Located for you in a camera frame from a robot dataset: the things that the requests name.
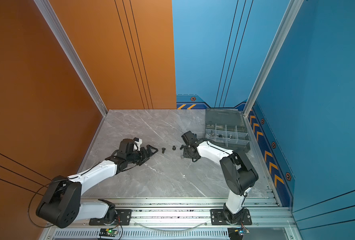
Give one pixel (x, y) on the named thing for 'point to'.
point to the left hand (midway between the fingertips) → (155, 152)
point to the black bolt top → (174, 148)
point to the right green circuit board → (237, 233)
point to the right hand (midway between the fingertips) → (187, 154)
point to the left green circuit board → (108, 232)
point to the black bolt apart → (163, 150)
